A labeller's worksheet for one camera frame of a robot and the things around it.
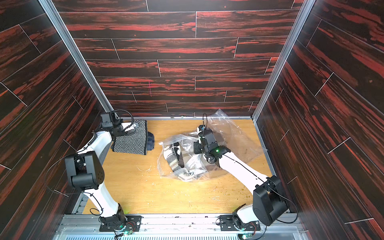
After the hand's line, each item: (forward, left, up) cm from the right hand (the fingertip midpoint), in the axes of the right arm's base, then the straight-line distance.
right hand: (200, 141), depth 86 cm
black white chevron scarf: (+5, +44, -9) cm, 45 cm away
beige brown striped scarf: (-6, +17, -14) cm, 23 cm away
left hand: (+14, +51, +1) cm, 52 cm away
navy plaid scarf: (+9, +35, -13) cm, 38 cm away
